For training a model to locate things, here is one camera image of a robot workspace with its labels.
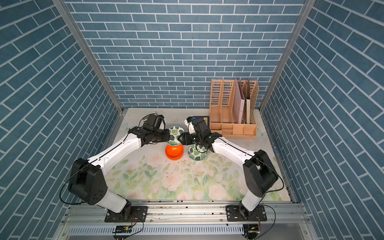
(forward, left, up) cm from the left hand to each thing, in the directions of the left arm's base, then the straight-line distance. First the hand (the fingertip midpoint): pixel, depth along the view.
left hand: (174, 136), depth 86 cm
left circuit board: (-43, +22, -19) cm, 52 cm away
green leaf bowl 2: (-3, -14, -15) cm, 20 cm away
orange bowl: (-6, 0, -9) cm, 11 cm away
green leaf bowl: (+3, 0, 0) cm, 3 cm away
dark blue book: (+28, -20, -15) cm, 38 cm away
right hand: (-2, -5, +1) cm, 5 cm away
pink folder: (+17, -38, +12) cm, 43 cm away
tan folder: (+16, -45, +9) cm, 48 cm away
